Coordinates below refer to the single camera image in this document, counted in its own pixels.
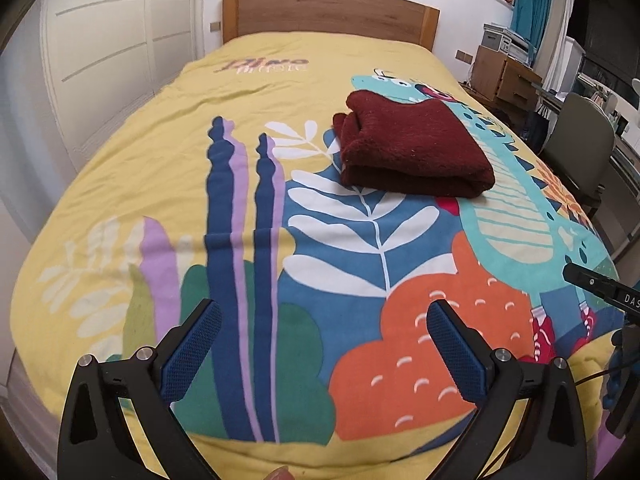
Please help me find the dark red knitted sweater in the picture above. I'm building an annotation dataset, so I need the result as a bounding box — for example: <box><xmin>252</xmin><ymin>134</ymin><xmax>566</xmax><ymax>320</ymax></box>
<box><xmin>332</xmin><ymin>90</ymin><xmax>496</xmax><ymax>198</ymax></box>

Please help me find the yellow dinosaur bedspread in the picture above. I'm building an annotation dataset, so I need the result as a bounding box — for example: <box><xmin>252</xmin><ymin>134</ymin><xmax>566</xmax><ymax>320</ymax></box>
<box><xmin>11</xmin><ymin>32</ymin><xmax>624</xmax><ymax>479</ymax></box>

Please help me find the grey office chair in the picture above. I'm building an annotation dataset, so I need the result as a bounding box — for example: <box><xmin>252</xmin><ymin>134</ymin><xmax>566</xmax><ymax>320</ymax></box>
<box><xmin>540</xmin><ymin>93</ymin><xmax>615</xmax><ymax>219</ymax></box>

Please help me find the wooden nightstand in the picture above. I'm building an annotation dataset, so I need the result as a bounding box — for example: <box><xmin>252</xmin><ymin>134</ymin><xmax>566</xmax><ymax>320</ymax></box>
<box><xmin>470</xmin><ymin>46</ymin><xmax>542</xmax><ymax>130</ymax></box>

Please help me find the white wardrobe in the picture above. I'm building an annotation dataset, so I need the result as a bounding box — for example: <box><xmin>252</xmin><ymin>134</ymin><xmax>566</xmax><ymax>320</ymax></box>
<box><xmin>40</xmin><ymin>0</ymin><xmax>195</xmax><ymax>169</ymax></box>

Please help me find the wooden headboard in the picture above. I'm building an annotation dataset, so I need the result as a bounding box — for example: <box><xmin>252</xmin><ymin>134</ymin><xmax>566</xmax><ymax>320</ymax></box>
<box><xmin>221</xmin><ymin>0</ymin><xmax>440</xmax><ymax>50</ymax></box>

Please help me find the teal curtain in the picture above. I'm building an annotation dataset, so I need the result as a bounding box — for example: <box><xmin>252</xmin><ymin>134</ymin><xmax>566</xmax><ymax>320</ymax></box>
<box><xmin>510</xmin><ymin>0</ymin><xmax>551</xmax><ymax>65</ymax></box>

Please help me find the black cable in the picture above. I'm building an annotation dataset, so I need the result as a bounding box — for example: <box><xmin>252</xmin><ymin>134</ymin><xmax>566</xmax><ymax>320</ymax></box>
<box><xmin>572</xmin><ymin>366</ymin><xmax>624</xmax><ymax>388</ymax></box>

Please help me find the wall socket plate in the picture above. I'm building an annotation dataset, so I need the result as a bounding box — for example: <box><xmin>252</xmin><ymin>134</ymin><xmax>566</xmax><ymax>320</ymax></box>
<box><xmin>456</xmin><ymin>50</ymin><xmax>474</xmax><ymax>65</ymax></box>

